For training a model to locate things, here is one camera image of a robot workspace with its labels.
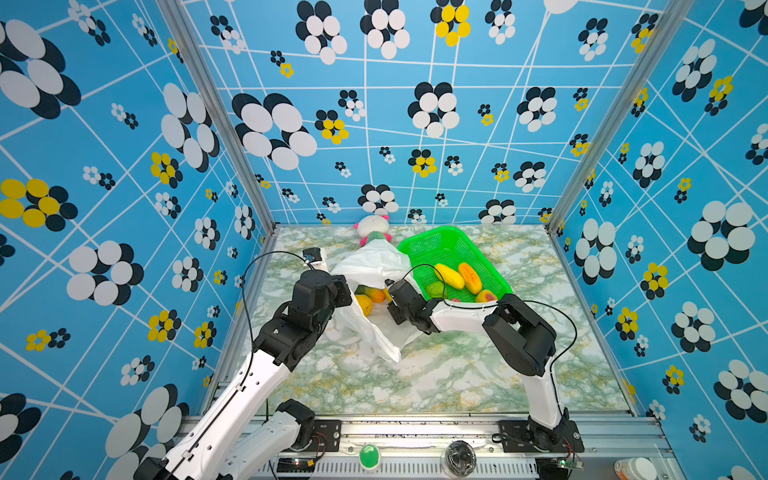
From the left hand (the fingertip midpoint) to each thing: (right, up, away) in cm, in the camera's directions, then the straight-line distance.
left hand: (344, 274), depth 73 cm
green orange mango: (+7, -9, +23) cm, 25 cm away
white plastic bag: (+8, +2, +3) cm, 8 cm away
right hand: (+14, -11, +25) cm, 31 cm away
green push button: (+7, -38, -11) cm, 40 cm away
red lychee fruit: (+26, -6, -5) cm, 28 cm away
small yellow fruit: (+3, -11, +20) cm, 23 cm away
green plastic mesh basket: (+31, +6, +39) cm, 50 cm away
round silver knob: (+26, -38, -11) cm, 47 cm away
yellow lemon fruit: (+32, -3, +27) cm, 41 cm away
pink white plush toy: (+4, +14, +38) cm, 41 cm away
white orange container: (+65, -41, -10) cm, 77 cm away
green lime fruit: (+26, -7, +23) cm, 36 cm away
